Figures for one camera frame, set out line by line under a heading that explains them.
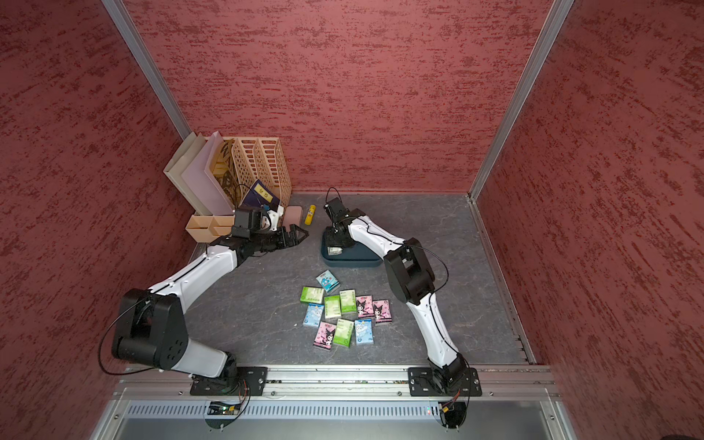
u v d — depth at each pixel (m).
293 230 0.78
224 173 0.99
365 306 0.85
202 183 0.94
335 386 0.74
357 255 0.99
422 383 0.73
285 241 0.77
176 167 0.87
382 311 0.85
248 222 0.69
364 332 0.81
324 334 0.81
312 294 0.89
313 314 0.84
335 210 0.80
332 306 0.85
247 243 0.67
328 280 0.92
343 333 0.81
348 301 0.87
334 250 0.97
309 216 1.10
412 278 0.59
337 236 0.75
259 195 1.04
